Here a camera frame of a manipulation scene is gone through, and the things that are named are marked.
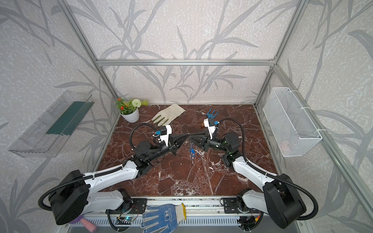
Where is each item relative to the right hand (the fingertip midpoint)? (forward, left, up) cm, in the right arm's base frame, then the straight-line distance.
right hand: (190, 138), depth 68 cm
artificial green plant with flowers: (+33, +45, -12) cm, 57 cm away
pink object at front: (-32, +47, -25) cm, 62 cm away
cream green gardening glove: (+36, +21, -26) cm, 49 cm away
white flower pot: (+31, +44, -21) cm, 57 cm away
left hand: (-1, +1, +2) cm, 2 cm away
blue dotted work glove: (-28, +11, -27) cm, 40 cm away
